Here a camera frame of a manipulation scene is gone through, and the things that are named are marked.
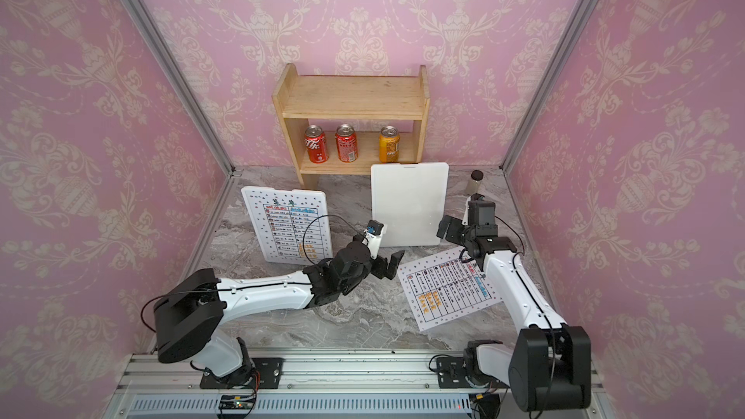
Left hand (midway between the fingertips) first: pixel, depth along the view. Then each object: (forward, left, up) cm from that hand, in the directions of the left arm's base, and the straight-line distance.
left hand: (392, 247), depth 80 cm
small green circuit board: (-34, +38, -17) cm, 54 cm away
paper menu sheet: (+6, +29, +1) cm, 29 cm away
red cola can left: (+26, +23, +15) cm, 38 cm away
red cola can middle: (+27, +14, +14) cm, 34 cm away
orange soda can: (+26, +1, +15) cm, 30 cm away
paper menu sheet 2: (-5, -17, -16) cm, 24 cm away
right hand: (+8, -19, -1) cm, 21 cm away
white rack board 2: (+13, -5, +4) cm, 15 cm away
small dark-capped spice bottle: (+38, -34, -15) cm, 53 cm away
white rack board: (+6, +32, +4) cm, 32 cm away
